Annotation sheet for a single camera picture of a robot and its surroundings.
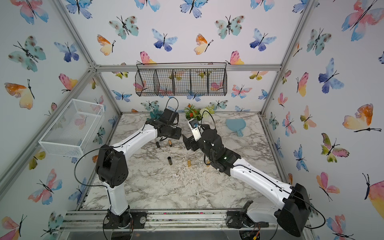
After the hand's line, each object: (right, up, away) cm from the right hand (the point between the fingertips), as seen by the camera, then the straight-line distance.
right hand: (193, 128), depth 71 cm
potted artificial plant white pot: (-2, +10, +27) cm, 29 cm away
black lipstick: (-15, -19, +18) cm, 30 cm away
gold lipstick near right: (+7, -14, -10) cm, 18 cm away
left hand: (-9, -3, +20) cm, 22 cm away
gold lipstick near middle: (-3, -21, +18) cm, 28 cm away
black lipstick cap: (-24, -11, +28) cm, 39 cm away
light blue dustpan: (+31, +2, +40) cm, 50 cm away
